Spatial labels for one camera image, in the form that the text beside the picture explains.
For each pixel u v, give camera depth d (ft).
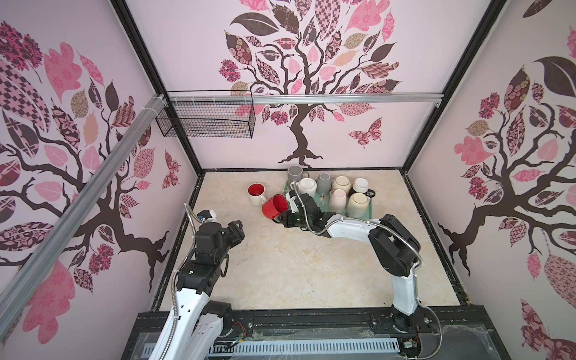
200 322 1.97
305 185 3.39
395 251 1.66
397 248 1.67
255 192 3.43
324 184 3.40
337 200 3.20
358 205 3.12
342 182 3.38
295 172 3.42
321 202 3.49
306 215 2.37
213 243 1.78
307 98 3.11
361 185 3.31
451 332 2.38
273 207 2.88
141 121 2.47
